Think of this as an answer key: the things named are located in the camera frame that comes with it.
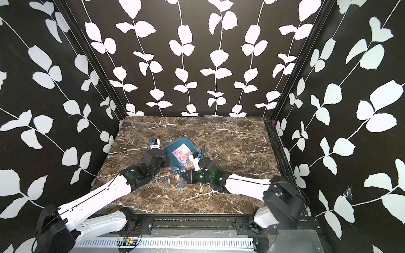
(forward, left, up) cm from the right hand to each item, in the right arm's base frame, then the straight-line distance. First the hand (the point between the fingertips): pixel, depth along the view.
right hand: (180, 174), depth 76 cm
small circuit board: (-26, +22, -14) cm, 37 cm away
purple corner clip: (+53, -65, -18) cm, 85 cm away
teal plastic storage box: (+12, +3, +9) cm, 15 cm away
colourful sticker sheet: (+12, +1, -1) cm, 12 cm away
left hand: (+11, +8, +4) cm, 14 cm away
